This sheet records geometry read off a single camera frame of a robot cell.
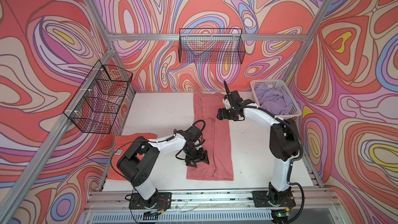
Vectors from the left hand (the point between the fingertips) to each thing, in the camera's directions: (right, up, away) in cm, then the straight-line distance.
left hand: (207, 163), depth 82 cm
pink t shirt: (+7, +10, +12) cm, 17 cm away
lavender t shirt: (+50, +35, +25) cm, 66 cm away
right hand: (+12, +23, +13) cm, 29 cm away
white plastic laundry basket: (+58, +27, +16) cm, 67 cm away
